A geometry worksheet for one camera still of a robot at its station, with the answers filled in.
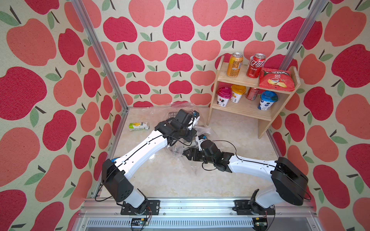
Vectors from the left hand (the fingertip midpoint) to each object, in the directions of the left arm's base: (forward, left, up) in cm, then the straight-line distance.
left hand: (193, 133), depth 76 cm
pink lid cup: (+24, -19, +8) cm, 31 cm away
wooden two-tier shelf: (+24, -36, -3) cm, 43 cm away
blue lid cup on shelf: (+20, -45, +8) cm, 50 cm away
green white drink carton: (+20, +38, -19) cm, 47 cm away
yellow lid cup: (+27, -28, +8) cm, 40 cm away
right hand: (-6, +3, -13) cm, 14 cm away
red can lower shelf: (+30, -40, +4) cm, 50 cm away
